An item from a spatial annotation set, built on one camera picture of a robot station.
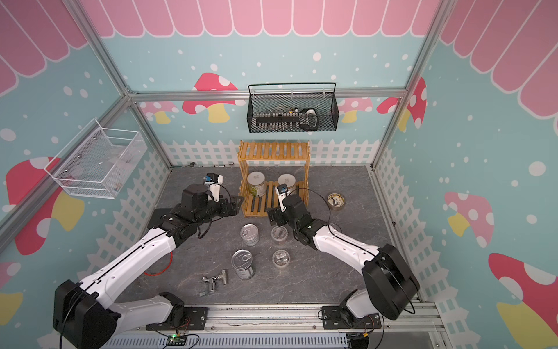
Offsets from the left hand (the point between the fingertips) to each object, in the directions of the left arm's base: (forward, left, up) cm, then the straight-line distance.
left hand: (233, 200), depth 80 cm
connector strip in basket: (+31, -15, +13) cm, 37 cm away
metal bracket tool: (-21, +4, -20) cm, 29 cm away
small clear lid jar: (-15, -18, -16) cm, 29 cm away
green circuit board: (-41, +18, -24) cm, 51 cm away
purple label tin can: (-6, -5, -16) cm, 18 cm away
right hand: (+2, -17, -5) cm, 17 cm away
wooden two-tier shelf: (+21, -16, +6) cm, 27 cm away
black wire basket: (+37, -23, +14) cm, 46 cm away
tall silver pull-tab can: (-19, -5, -10) cm, 22 cm away
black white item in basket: (+32, -28, +13) cm, 45 cm away
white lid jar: (+19, -20, -10) cm, 30 cm away
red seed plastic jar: (-5, -17, -16) cm, 24 cm away
